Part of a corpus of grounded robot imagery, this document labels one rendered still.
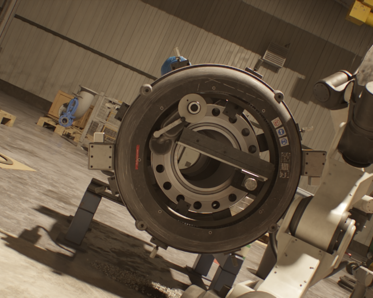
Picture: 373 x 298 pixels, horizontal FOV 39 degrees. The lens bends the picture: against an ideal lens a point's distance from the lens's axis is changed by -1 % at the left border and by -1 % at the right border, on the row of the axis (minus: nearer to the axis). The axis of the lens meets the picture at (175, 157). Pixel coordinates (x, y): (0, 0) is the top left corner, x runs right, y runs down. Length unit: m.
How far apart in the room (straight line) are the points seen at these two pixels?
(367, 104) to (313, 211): 0.38
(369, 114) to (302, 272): 0.55
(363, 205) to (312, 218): 0.77
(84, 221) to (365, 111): 1.30
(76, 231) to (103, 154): 0.49
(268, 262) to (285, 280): 2.40
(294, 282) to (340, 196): 0.34
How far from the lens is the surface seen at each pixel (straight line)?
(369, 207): 2.35
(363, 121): 1.76
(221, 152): 2.03
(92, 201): 2.38
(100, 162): 2.05
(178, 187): 2.16
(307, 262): 1.55
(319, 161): 2.20
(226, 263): 2.48
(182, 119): 1.99
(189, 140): 2.01
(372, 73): 1.98
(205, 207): 2.19
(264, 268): 3.90
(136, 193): 2.02
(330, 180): 1.71
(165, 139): 2.04
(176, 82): 2.03
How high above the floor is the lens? 0.57
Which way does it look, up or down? 1 degrees down
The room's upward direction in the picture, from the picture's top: 25 degrees clockwise
